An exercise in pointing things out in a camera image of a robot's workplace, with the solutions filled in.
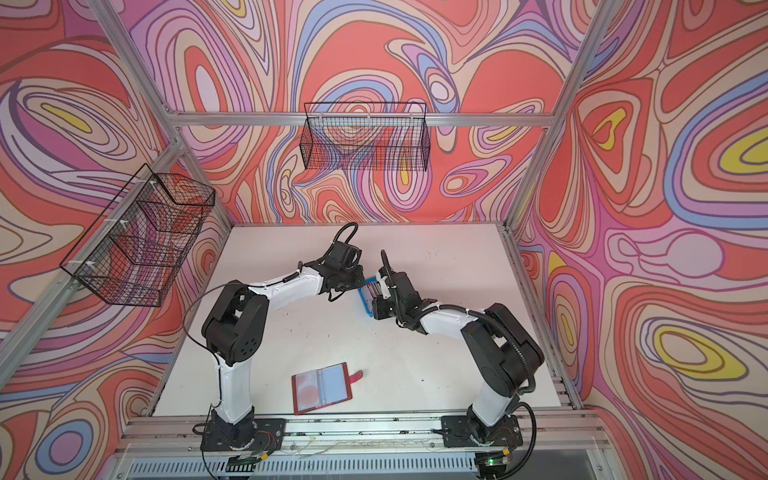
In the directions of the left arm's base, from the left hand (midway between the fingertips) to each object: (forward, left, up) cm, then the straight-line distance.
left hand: (370, 276), depth 97 cm
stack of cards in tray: (-4, -1, -2) cm, 5 cm away
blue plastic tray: (-6, +1, -1) cm, 6 cm away
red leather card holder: (-33, +12, -6) cm, 35 cm away
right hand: (-10, -2, -2) cm, 11 cm away
